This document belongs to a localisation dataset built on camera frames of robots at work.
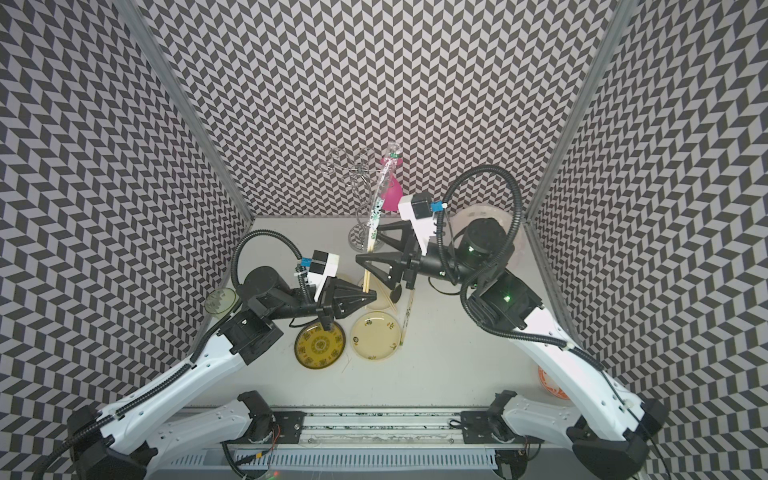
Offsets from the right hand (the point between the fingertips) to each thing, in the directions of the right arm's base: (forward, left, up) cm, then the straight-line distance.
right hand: (369, 250), depth 50 cm
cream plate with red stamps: (+3, +3, -45) cm, 45 cm away
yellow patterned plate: (0, +18, -45) cm, 49 cm away
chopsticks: (+11, -7, -47) cm, 49 cm away
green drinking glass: (+16, +54, -46) cm, 72 cm away
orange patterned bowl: (-10, -45, -46) cm, 65 cm away
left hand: (-4, 0, -11) cm, 11 cm away
